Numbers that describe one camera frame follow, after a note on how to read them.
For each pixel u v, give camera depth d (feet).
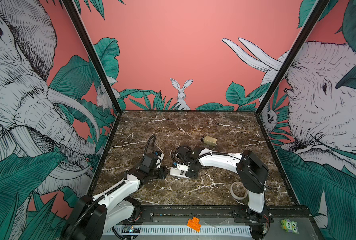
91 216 1.29
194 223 2.30
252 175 1.56
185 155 2.29
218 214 2.48
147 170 2.17
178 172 2.81
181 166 2.58
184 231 2.30
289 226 2.30
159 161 2.35
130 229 2.30
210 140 3.26
